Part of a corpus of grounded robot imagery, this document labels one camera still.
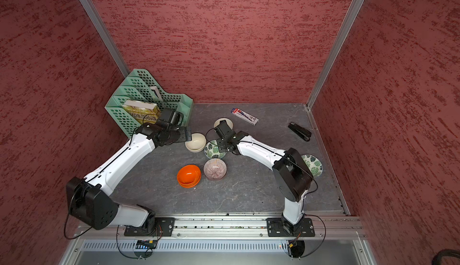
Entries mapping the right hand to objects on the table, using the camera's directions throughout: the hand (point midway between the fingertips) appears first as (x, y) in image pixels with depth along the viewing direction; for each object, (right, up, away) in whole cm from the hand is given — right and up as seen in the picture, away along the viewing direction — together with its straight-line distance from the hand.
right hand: (225, 145), depth 90 cm
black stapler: (+46, +5, +12) cm, 48 cm away
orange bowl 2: (-17, -15, -9) cm, 24 cm away
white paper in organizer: (-43, +32, +15) cm, 56 cm away
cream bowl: (-16, +1, +5) cm, 16 cm away
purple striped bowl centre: (-5, -11, -3) cm, 13 cm away
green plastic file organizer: (-52, +33, +10) cm, 62 cm away
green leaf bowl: (-8, -3, +7) cm, 11 cm away
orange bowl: (-18, -11, -4) cm, 21 cm away
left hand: (-21, +5, -8) cm, 23 cm away
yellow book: (-40, +17, -7) cm, 44 cm away
